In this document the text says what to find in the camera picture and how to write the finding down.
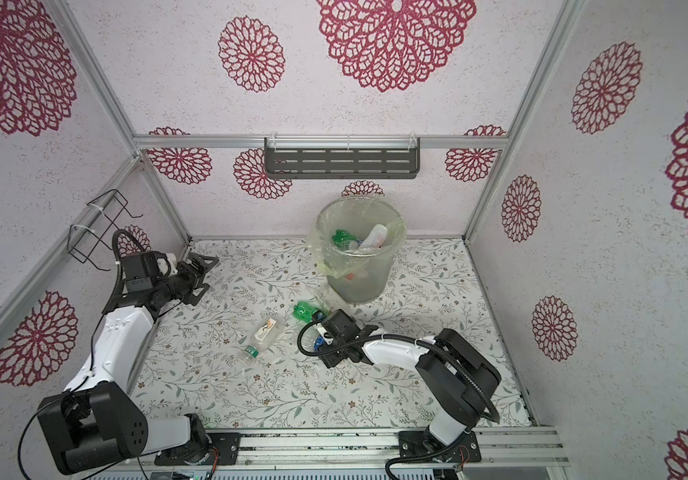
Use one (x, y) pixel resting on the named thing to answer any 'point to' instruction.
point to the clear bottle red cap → (375, 239)
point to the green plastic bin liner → (348, 232)
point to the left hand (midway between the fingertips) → (214, 274)
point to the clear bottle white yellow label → (264, 336)
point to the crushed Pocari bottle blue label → (319, 342)
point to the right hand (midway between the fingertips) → (325, 344)
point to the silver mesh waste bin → (368, 282)
